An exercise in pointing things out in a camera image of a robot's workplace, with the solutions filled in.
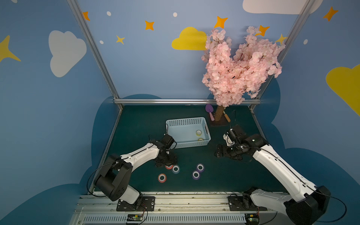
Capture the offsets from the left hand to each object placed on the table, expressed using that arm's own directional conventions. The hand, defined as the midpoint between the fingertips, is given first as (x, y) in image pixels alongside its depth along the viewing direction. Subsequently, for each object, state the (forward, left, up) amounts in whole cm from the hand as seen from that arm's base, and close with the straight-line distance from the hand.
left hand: (171, 162), depth 87 cm
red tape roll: (-3, +1, -2) cm, 4 cm away
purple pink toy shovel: (+50, -30, -2) cm, 58 cm away
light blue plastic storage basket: (+24, -11, -2) cm, 27 cm away
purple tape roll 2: (-7, -15, -2) cm, 17 cm away
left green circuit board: (-29, +18, -4) cm, 34 cm away
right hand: (+1, -29, +13) cm, 32 cm away
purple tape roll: (-3, -19, -3) cm, 20 cm away
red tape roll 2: (-9, +6, -3) cm, 11 cm away
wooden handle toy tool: (+42, -44, -4) cm, 61 cm away
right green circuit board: (-28, -45, -5) cm, 53 cm away
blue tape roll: (-4, -3, -2) cm, 5 cm away
